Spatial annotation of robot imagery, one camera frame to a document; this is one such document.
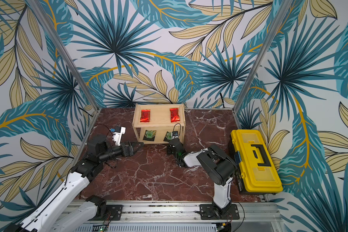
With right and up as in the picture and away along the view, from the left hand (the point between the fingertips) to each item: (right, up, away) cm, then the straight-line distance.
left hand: (139, 146), depth 71 cm
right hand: (+15, -1, +26) cm, 30 cm away
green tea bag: (0, +3, +29) cm, 29 cm away
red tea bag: (0, +16, +14) cm, 22 cm away
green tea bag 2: (+14, +2, +29) cm, 32 cm away
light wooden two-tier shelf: (+6, +11, +13) cm, 18 cm away
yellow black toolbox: (+58, -13, -1) cm, 59 cm away
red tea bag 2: (+18, +16, +14) cm, 28 cm away
